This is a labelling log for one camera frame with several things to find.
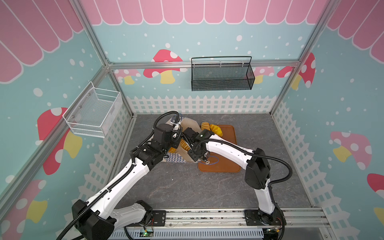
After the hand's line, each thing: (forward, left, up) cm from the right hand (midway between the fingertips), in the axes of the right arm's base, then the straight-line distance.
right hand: (195, 153), depth 85 cm
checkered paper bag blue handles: (-6, +8, +9) cm, 14 cm away
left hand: (+3, +10, +15) cm, 19 cm away
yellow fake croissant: (+23, -15, -7) cm, 28 cm away
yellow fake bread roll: (-6, +5, +18) cm, 20 cm away
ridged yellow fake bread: (+27, -7, -8) cm, 29 cm away
